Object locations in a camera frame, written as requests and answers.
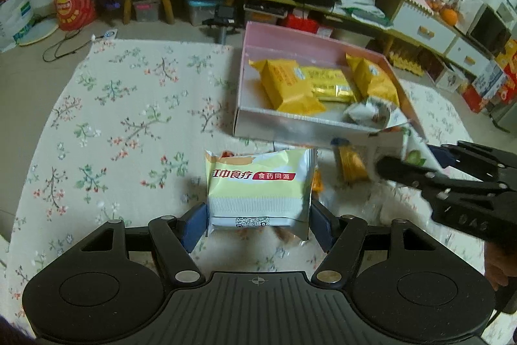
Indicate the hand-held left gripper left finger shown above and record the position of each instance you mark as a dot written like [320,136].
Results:
[196,225]

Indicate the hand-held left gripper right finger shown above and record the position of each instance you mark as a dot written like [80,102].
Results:
[321,225]

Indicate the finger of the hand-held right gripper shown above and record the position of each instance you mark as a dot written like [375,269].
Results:
[476,157]
[404,169]

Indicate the white green nut packet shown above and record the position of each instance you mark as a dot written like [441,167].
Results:
[398,145]
[371,112]

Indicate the orange snack packet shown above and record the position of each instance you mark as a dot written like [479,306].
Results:
[351,163]

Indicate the pale yellow packet red label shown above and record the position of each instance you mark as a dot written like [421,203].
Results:
[258,187]

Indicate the yellow snack packet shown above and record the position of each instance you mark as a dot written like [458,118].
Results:
[286,86]
[373,80]

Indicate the yellow gold-striped packet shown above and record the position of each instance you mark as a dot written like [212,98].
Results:
[331,84]

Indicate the pink silver cardboard box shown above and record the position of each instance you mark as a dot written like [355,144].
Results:
[291,46]

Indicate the person's right hand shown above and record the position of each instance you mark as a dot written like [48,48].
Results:
[497,266]

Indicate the blue white carton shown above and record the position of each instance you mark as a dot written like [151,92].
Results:
[490,78]

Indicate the white printed box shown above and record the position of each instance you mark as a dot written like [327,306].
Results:
[452,77]

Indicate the orange red carton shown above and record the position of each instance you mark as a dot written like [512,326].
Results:
[508,66]

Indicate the yellow egg tray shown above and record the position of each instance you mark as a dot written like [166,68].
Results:
[408,63]

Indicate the black microwave oven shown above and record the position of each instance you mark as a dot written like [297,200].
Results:
[488,29]

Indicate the floral tablecloth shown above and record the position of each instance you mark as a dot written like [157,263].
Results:
[121,106]

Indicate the white plastic bin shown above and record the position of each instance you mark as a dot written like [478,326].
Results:
[351,37]

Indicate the orange fruit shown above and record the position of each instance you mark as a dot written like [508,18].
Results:
[449,17]

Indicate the white small appliance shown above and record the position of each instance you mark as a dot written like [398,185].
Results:
[507,7]

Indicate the low wooden cabinet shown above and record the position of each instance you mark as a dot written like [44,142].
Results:
[400,5]

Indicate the pile of white green papers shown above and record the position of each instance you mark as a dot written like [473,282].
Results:
[361,7]

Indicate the red gift box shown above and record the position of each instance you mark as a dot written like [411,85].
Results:
[303,25]

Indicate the black tripod stand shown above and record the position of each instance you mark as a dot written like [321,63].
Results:
[222,23]

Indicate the black flat device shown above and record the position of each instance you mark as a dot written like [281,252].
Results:
[264,8]

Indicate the clear storage bin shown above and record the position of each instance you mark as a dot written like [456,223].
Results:
[200,11]

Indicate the clear bin pink lid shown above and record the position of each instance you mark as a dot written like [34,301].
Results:
[147,10]

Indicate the round white board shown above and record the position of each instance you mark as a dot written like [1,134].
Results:
[40,33]

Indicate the white paper bag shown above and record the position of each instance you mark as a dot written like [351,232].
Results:
[16,13]

